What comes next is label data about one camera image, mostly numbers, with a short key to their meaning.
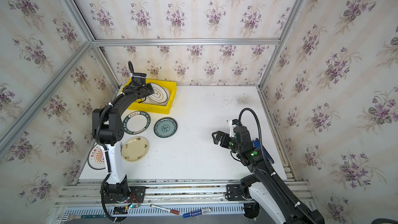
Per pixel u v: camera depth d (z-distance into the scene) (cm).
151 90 92
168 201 72
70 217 67
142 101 89
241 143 60
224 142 70
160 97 106
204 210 68
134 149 88
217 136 72
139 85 79
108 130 56
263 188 60
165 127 96
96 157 84
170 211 69
